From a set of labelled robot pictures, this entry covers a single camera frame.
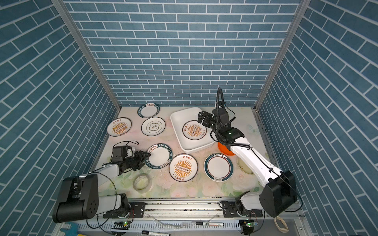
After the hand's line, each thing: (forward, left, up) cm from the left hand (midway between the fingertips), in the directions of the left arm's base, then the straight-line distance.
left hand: (149, 156), depth 90 cm
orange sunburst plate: (+26, +28, -3) cm, 38 cm away
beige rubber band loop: (-38, -69, +1) cm, 79 cm away
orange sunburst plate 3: (-6, -21, -3) cm, 22 cm away
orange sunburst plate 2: (+21, -28, -1) cm, 35 cm away
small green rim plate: (+43, +9, -3) cm, 44 cm away
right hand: (+12, -33, +26) cm, 43 cm away
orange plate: (+5, -48, -2) cm, 48 cm away
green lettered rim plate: (+3, -6, -5) cm, 8 cm away
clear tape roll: (-15, +2, -3) cm, 15 cm away
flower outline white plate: (+26, +3, -3) cm, 26 cm away
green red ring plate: (-6, -43, -3) cm, 43 cm away
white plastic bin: (+36, -16, -3) cm, 39 cm away
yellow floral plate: (-6, -58, -2) cm, 59 cm away
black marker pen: (-37, -8, -2) cm, 38 cm away
